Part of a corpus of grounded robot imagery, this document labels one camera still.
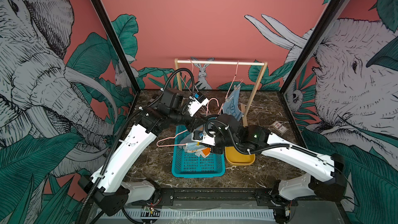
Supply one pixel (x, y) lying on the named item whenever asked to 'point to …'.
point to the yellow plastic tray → (233, 157)
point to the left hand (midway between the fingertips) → (206, 118)
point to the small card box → (279, 127)
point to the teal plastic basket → (187, 165)
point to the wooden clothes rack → (245, 109)
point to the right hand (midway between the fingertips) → (199, 138)
